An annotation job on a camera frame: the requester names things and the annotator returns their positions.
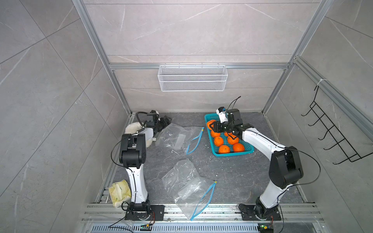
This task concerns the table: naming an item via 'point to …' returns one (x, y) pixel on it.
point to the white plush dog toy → (133, 127)
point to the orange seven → (209, 123)
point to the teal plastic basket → (225, 143)
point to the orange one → (238, 147)
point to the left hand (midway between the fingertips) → (169, 118)
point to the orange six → (232, 141)
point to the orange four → (218, 141)
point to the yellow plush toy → (119, 192)
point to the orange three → (214, 134)
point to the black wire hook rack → (351, 155)
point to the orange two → (224, 149)
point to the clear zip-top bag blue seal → (191, 192)
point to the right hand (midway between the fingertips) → (214, 124)
